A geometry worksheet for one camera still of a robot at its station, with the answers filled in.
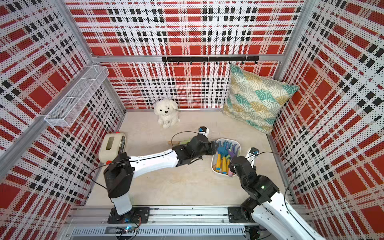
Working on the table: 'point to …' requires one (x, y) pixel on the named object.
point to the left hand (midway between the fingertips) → (217, 144)
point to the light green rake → (184, 142)
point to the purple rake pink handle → (233, 153)
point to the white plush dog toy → (167, 110)
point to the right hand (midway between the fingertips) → (239, 160)
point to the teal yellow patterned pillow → (255, 101)
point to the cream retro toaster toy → (112, 145)
